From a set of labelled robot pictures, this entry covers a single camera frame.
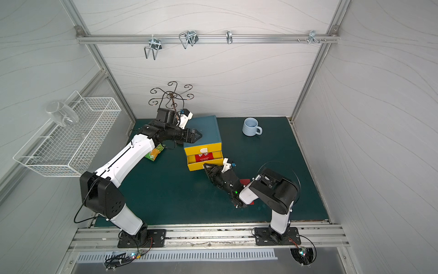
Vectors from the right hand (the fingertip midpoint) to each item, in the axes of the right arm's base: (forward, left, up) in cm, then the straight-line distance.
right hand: (203, 166), depth 83 cm
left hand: (+11, +3, +12) cm, 16 cm away
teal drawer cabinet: (+19, -1, +9) cm, 21 cm away
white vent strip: (-35, +7, -12) cm, 38 cm away
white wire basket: (-7, +53, +22) cm, 58 cm away
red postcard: (+8, +1, -4) cm, 9 cm away
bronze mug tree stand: (+29, +16, +18) cm, 38 cm away
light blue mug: (+35, -26, -7) cm, 44 cm away
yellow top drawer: (+6, 0, +7) cm, 9 cm away
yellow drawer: (0, +5, +2) cm, 5 cm away
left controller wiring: (-38, +35, -14) cm, 53 cm away
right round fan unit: (-32, -46, -16) cm, 59 cm away
